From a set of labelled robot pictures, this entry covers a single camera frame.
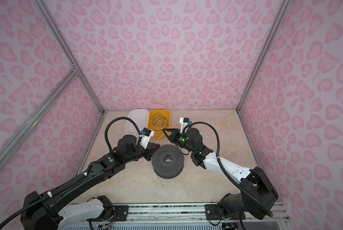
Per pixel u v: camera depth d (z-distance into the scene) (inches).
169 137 26.0
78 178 18.5
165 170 32.4
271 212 15.2
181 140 26.1
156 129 26.2
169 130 28.3
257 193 16.3
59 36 30.8
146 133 25.0
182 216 28.5
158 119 44.7
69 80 33.2
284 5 27.1
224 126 44.5
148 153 25.3
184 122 28.2
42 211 15.2
